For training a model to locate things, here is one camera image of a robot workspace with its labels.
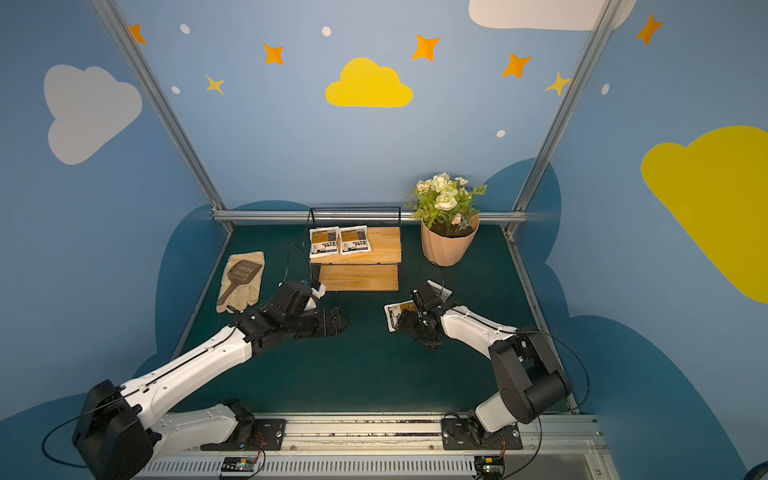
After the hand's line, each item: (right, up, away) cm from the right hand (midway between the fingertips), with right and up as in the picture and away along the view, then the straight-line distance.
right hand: (409, 330), depth 91 cm
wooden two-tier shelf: (-10, +18, +17) cm, 26 cm away
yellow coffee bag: (-27, +28, +3) cm, 39 cm away
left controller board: (-43, -28, -19) cm, 55 cm away
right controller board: (+19, -29, -18) cm, 39 cm away
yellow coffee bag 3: (-5, +5, +6) cm, 9 cm away
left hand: (-20, +6, -11) cm, 23 cm away
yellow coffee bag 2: (-18, +28, +3) cm, 34 cm away
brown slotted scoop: (-58, +17, +13) cm, 62 cm away
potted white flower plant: (+11, +37, -5) cm, 39 cm away
